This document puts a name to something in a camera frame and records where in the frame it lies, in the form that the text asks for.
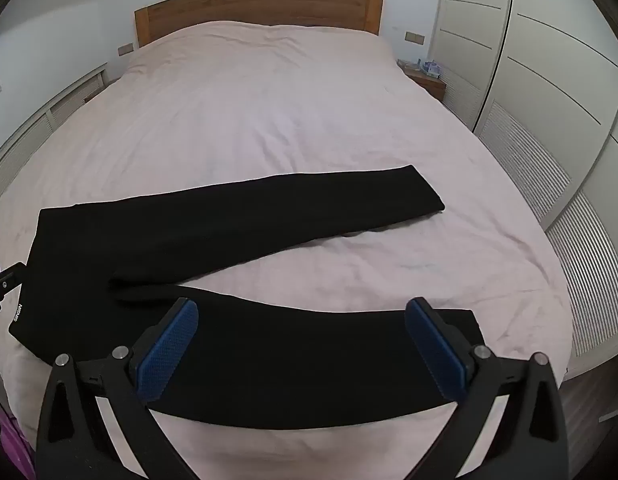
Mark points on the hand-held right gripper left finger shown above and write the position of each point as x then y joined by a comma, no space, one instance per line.
166,355

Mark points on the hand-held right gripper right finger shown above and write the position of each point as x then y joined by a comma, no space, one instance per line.
436,355

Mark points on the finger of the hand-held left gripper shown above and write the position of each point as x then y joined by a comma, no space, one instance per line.
11,280

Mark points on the black pants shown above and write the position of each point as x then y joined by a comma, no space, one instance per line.
249,355

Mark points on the pink plastic item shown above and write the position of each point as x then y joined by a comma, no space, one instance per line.
11,440

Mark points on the wooden nightstand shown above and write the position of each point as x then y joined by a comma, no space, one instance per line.
431,86

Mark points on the bed with pink sheet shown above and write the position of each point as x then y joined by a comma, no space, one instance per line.
289,110

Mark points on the blue patterned box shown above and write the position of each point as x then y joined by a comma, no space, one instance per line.
432,68

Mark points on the white wardrobe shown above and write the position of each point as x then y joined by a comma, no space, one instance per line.
539,60

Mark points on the wooden headboard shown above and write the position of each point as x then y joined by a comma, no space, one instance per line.
259,5

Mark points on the grey wall socket plate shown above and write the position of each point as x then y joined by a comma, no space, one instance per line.
125,49
415,37

